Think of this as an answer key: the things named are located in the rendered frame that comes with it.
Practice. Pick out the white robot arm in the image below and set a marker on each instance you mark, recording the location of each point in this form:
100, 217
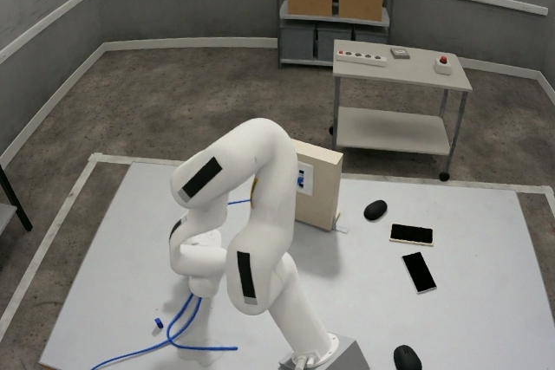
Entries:
255, 262

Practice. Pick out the black computer mouse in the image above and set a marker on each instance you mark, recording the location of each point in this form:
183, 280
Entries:
374, 210
406, 358

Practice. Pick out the beige mounting board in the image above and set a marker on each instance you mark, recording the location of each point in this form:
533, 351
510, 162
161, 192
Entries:
320, 208

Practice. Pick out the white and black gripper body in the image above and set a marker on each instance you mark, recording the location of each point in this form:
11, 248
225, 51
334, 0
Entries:
211, 239

